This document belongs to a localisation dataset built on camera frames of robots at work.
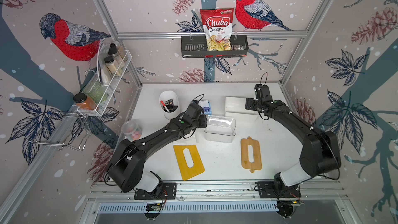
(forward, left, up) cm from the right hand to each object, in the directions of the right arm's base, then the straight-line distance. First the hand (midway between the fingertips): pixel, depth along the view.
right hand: (250, 101), depth 91 cm
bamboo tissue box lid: (-31, +5, -14) cm, 35 cm away
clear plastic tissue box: (-12, +17, -14) cm, 25 cm away
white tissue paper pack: (-23, +34, -7) cm, 42 cm away
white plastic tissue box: (+4, +7, -12) cm, 15 cm away
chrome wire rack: (-33, +78, +22) cm, 88 cm away
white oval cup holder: (+2, +52, 0) cm, 52 cm away
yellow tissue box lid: (-37, +36, -14) cm, 54 cm away
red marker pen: (-2, +53, -4) cm, 53 cm away
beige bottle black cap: (+1, +73, +23) cm, 77 cm away
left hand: (-11, +26, -1) cm, 28 cm away
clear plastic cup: (-18, +69, -6) cm, 72 cm away
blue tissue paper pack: (+2, +27, -9) cm, 28 cm away
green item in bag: (-12, +78, +21) cm, 82 cm away
